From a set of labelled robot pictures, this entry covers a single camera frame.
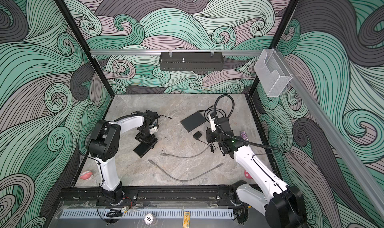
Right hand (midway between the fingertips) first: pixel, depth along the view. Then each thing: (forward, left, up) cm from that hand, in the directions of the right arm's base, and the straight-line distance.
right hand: (209, 130), depth 81 cm
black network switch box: (-6, +40, -13) cm, 42 cm away
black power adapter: (+21, +32, -15) cm, 41 cm away
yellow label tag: (-39, +12, -14) cm, 43 cm away
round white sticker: (-39, +28, -8) cm, 49 cm away
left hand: (-1, +38, -15) cm, 41 cm away
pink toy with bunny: (-20, -21, -14) cm, 32 cm away
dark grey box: (+15, +8, -14) cm, 23 cm away
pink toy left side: (-22, +65, -10) cm, 69 cm away
